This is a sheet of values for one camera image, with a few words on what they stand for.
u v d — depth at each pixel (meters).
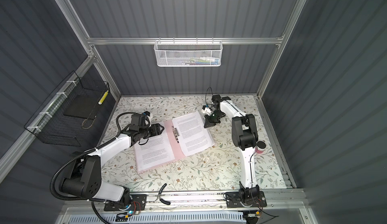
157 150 0.90
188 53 1.24
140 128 0.71
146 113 0.83
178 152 0.91
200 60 0.92
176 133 0.98
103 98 0.81
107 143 0.54
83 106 0.76
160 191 0.77
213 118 0.89
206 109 0.94
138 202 0.72
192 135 0.97
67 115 0.72
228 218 0.71
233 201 0.74
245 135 0.59
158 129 0.83
